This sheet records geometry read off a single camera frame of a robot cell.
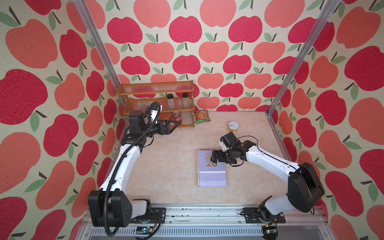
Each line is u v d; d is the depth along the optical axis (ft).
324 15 2.35
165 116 3.73
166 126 2.15
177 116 3.43
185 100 3.23
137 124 1.91
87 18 2.39
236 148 2.09
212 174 2.71
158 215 2.48
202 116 3.79
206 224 2.39
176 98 3.76
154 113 2.36
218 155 2.52
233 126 3.43
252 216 2.41
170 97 3.14
